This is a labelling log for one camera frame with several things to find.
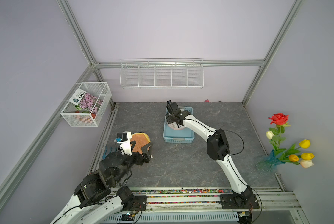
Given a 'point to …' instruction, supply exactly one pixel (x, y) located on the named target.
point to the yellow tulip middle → (307, 156)
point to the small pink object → (206, 101)
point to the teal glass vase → (269, 164)
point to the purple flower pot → (86, 102)
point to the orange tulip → (294, 157)
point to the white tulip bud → (269, 134)
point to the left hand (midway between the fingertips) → (145, 144)
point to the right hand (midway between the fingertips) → (170, 114)
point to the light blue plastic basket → (183, 136)
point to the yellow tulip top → (305, 143)
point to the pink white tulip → (306, 163)
